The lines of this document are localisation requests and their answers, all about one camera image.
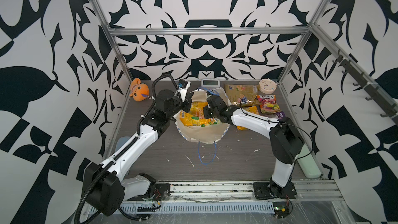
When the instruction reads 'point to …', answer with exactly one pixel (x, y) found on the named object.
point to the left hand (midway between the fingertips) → (190, 89)
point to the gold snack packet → (241, 95)
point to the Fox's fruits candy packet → (268, 103)
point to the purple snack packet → (281, 114)
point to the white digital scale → (210, 83)
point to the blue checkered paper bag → (210, 134)
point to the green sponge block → (308, 164)
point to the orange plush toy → (140, 90)
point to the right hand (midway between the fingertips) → (205, 106)
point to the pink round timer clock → (267, 86)
